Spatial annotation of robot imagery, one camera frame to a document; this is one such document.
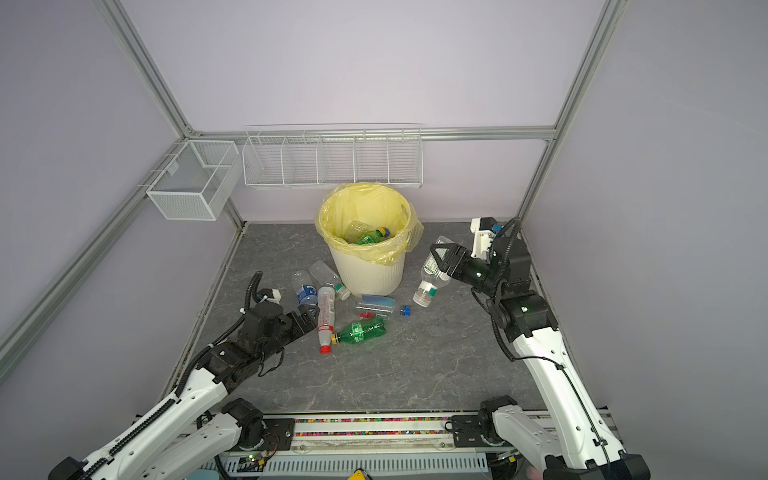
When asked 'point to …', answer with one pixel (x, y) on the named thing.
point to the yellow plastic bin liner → (379, 206)
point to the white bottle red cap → (326, 313)
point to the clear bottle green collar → (327, 277)
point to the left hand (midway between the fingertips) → (309, 319)
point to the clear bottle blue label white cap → (307, 295)
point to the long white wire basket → (316, 156)
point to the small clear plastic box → (433, 275)
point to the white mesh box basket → (195, 180)
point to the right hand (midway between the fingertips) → (437, 251)
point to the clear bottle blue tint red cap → (372, 305)
